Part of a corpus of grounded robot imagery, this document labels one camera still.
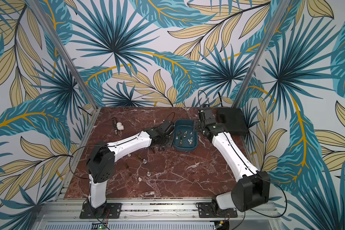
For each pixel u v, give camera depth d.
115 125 1.05
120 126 1.04
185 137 1.01
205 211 0.73
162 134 0.69
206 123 0.60
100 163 0.48
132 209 0.75
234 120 1.06
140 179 0.83
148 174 0.85
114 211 0.73
